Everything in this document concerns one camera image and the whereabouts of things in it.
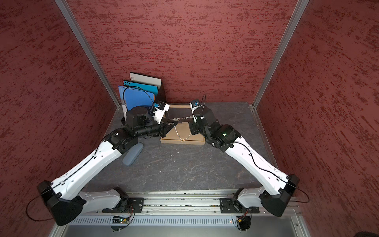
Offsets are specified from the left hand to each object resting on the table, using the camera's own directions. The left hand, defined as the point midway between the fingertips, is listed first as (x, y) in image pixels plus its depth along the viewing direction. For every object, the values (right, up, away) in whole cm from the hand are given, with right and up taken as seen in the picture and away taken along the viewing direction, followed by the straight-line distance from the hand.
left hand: (175, 125), depth 68 cm
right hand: (+9, +2, +2) cm, 10 cm away
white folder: (-26, +30, +31) cm, 51 cm away
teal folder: (-20, +23, +27) cm, 40 cm away
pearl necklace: (+6, -6, +6) cm, 11 cm away
